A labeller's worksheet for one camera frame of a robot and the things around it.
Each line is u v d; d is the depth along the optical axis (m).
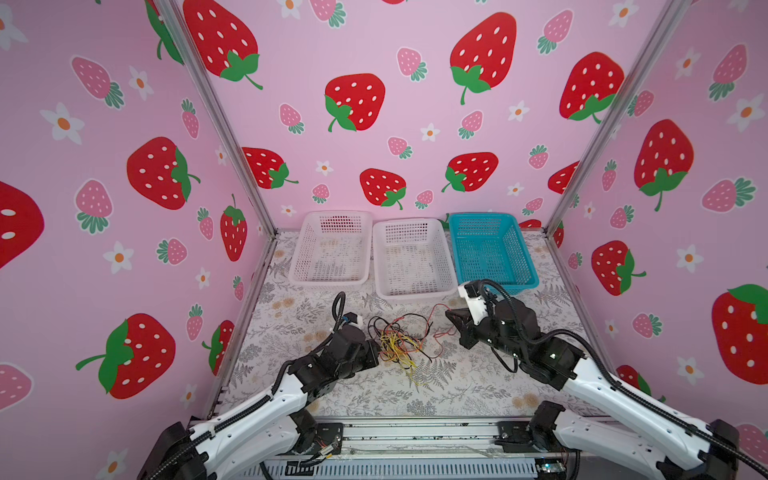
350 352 0.62
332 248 1.15
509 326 0.53
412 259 1.11
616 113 0.86
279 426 0.60
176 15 0.68
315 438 0.73
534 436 0.66
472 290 0.65
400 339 0.82
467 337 0.64
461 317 0.65
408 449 0.73
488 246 1.16
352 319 0.74
